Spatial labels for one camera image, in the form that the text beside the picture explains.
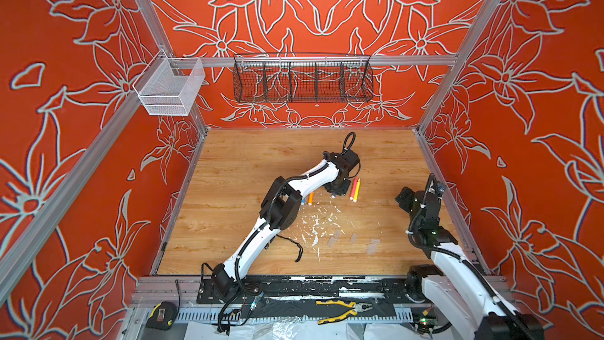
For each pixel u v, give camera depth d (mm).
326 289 742
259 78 1005
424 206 610
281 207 603
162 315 670
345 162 755
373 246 820
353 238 834
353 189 968
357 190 956
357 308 697
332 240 834
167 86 922
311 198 944
